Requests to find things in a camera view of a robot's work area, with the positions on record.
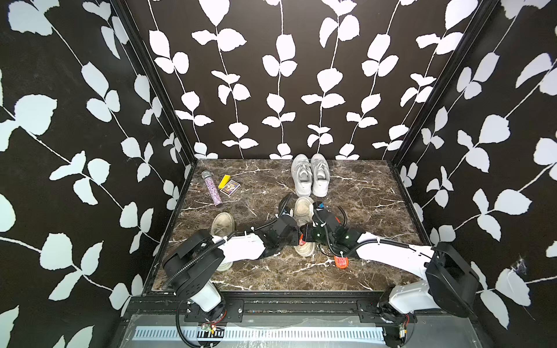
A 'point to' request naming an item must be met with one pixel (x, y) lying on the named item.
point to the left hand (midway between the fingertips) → (299, 229)
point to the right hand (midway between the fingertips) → (297, 226)
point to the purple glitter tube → (207, 175)
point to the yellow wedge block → (226, 178)
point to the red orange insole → (341, 262)
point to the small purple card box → (230, 188)
